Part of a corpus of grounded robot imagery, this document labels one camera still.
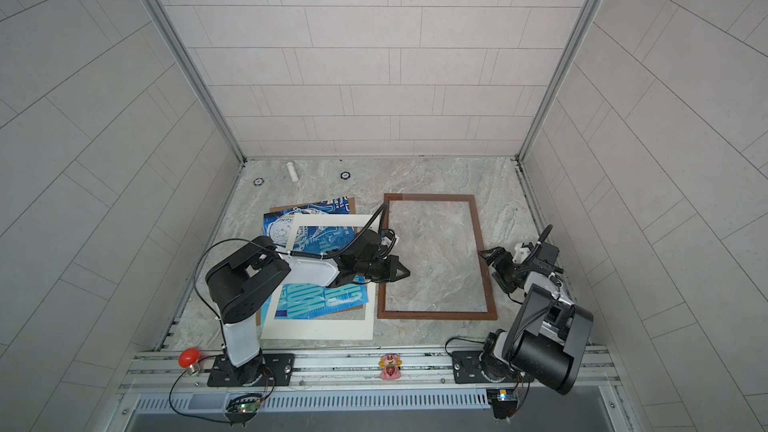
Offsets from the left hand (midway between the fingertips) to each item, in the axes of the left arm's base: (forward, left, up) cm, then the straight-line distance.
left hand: (418, 274), depth 84 cm
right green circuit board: (-29, -19, -3) cm, 35 cm away
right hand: (+6, -21, -1) cm, 22 cm away
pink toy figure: (-22, +7, 0) cm, 24 cm away
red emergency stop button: (-21, +56, 0) cm, 59 cm away
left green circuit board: (-30, +40, 0) cm, 50 cm away
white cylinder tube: (+41, +46, -3) cm, 62 cm away
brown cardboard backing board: (+24, +22, -4) cm, 33 cm away
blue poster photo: (-6, +30, -3) cm, 30 cm away
